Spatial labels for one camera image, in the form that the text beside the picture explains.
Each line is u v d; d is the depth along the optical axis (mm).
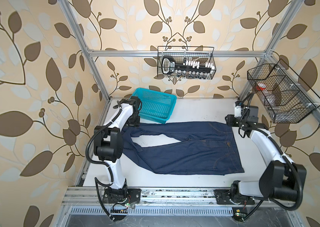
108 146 511
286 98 727
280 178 416
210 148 921
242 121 664
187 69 843
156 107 1155
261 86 807
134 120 812
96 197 749
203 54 911
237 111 766
